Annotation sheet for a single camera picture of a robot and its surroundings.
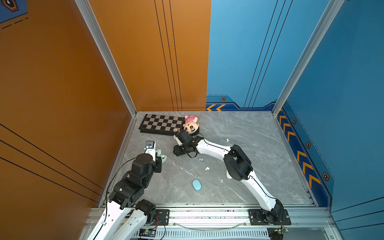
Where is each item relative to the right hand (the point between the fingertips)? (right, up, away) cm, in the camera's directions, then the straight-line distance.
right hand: (175, 151), depth 97 cm
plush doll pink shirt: (+11, +16, +3) cm, 20 cm away
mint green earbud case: (-2, +2, -25) cm, 25 cm away
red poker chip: (-1, +14, +8) cm, 16 cm away
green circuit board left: (-10, -35, -25) cm, 44 cm away
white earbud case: (+28, -4, -34) cm, 44 cm away
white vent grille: (+23, -34, -27) cm, 49 cm away
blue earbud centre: (+17, -4, -3) cm, 18 cm away
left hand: (-5, +4, -25) cm, 26 cm away
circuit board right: (+54, -32, -27) cm, 68 cm away
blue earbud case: (+14, -16, -14) cm, 26 cm away
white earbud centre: (+21, -9, -8) cm, 24 cm away
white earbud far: (+36, +7, +6) cm, 37 cm away
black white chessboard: (-11, +18, +12) cm, 24 cm away
